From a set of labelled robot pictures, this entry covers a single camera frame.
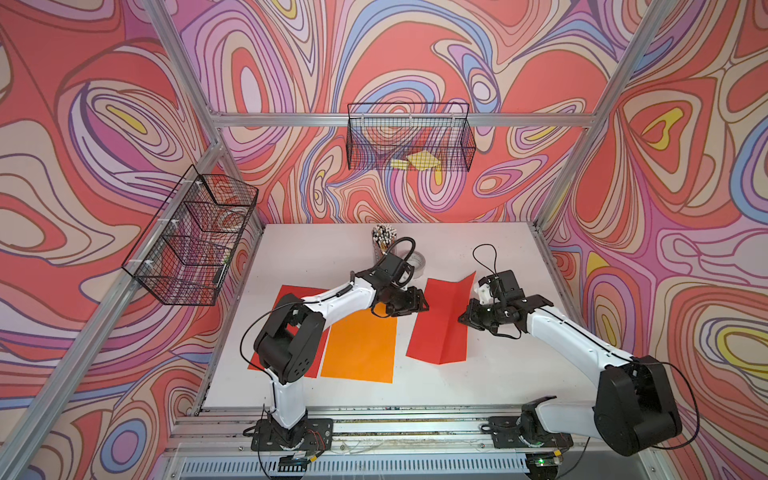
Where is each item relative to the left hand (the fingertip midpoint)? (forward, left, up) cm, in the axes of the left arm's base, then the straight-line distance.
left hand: (425, 311), depth 86 cm
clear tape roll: (+24, 0, -6) cm, 25 cm away
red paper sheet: (-5, -4, -7) cm, 9 cm away
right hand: (-4, -10, -1) cm, 11 cm away
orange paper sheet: (-7, +19, -9) cm, 22 cm away
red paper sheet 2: (-25, +24, +23) cm, 42 cm away
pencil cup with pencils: (+21, +13, +9) cm, 26 cm away
